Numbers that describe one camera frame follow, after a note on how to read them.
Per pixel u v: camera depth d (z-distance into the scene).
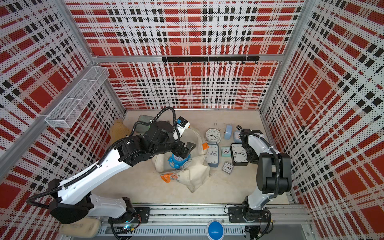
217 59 0.89
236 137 1.02
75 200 0.40
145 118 1.15
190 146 0.56
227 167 0.88
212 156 0.93
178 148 0.56
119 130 0.84
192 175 0.76
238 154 0.93
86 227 0.68
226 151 0.95
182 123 0.54
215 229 0.68
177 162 0.90
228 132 0.98
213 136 1.01
